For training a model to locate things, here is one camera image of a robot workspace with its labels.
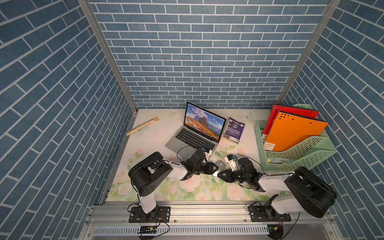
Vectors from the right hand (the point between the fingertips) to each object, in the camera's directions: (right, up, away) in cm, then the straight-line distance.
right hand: (219, 175), depth 85 cm
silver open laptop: (-10, +25, +18) cm, 32 cm away
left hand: (0, +3, +1) cm, 3 cm away
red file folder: (+32, +37, -1) cm, 49 cm away
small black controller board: (-37, -21, -13) cm, 45 cm away
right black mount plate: (+19, -11, -17) cm, 28 cm away
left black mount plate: (-31, -14, -13) cm, 37 cm away
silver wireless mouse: (+2, +5, +4) cm, 7 cm away
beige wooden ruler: (-46, +33, +30) cm, 64 cm away
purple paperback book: (+13, +25, +20) cm, 34 cm away
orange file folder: (+38, +27, -2) cm, 47 cm away
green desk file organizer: (+42, +14, -12) cm, 45 cm away
